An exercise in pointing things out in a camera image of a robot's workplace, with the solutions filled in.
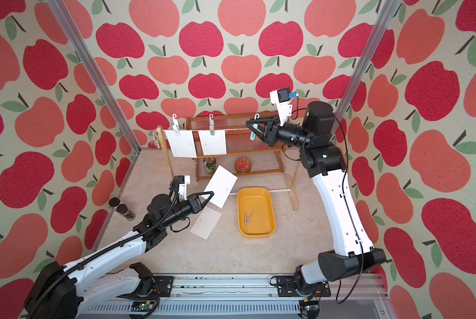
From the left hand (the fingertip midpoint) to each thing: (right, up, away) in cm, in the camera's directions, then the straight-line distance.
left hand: (214, 199), depth 71 cm
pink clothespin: (+13, -13, +19) cm, 26 cm away
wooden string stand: (+38, 0, +29) cm, 47 cm away
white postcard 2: (-7, -14, +20) cm, 25 cm away
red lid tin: (+11, +13, +36) cm, 40 cm away
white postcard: (+2, +5, +5) cm, 8 cm away
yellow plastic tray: (+17, -10, +22) cm, 30 cm away
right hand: (+13, +24, -14) cm, 30 cm away
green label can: (-6, +13, +30) cm, 33 cm away
